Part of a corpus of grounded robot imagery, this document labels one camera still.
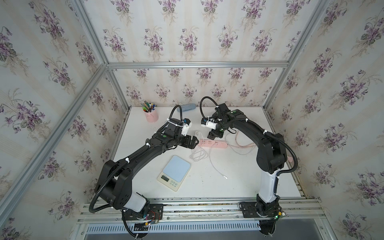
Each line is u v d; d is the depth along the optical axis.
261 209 0.65
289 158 0.95
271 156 0.51
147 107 1.06
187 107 1.16
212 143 0.96
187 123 0.75
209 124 0.82
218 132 0.82
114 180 0.45
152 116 1.05
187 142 0.73
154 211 0.73
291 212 0.74
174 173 0.86
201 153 0.95
